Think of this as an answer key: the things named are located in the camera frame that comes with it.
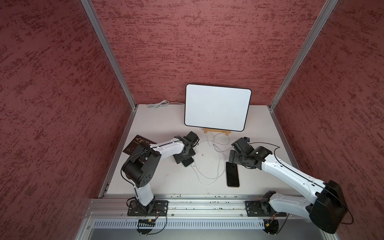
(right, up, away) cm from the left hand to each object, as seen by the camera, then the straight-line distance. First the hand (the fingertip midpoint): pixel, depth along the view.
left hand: (186, 158), depth 92 cm
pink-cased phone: (+27, -7, -8) cm, 29 cm away
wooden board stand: (+28, +16, +9) cm, 33 cm away
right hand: (+30, +1, -9) cm, 31 cm away
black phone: (0, -1, -4) cm, 4 cm away
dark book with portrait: (-33, +10, +6) cm, 35 cm away
